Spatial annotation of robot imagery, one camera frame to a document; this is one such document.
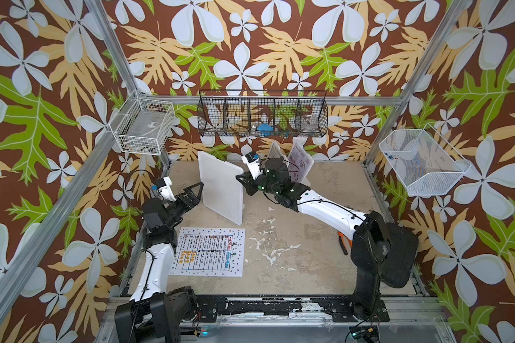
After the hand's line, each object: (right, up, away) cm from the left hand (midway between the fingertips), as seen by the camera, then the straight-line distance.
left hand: (198, 185), depth 77 cm
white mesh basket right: (+87, +9, +5) cm, 88 cm away
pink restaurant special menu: (+42, +10, +24) cm, 49 cm away
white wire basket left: (-24, +24, +9) cm, 35 cm away
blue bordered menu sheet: (+31, +16, +24) cm, 42 cm away
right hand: (+14, +4, +3) cm, 15 cm away
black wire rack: (+24, +33, +20) cm, 46 cm away
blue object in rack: (+25, +25, +18) cm, 40 cm away
